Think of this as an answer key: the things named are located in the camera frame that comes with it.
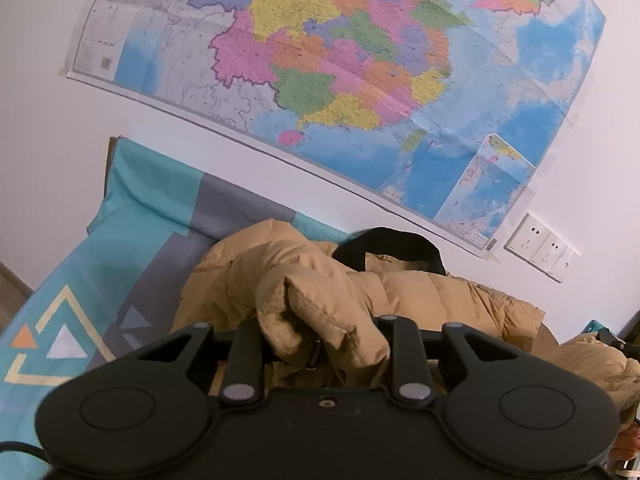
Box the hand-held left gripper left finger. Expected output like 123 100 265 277
119 317 268 407

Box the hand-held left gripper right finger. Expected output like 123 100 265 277
374 313 522 407

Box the tan puffer jacket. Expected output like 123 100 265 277
169 217 640 428

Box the person's right hand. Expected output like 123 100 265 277
611 422 640 468

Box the teal grey patterned bed sheet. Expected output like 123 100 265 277
0 137 352 480

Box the white wall socket plate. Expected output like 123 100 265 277
503 212 552 257
549 246 582 284
530 230 569 269

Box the wooden bed frame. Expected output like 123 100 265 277
106 135 125 197

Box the colourful wall map poster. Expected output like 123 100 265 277
65 0 607 262

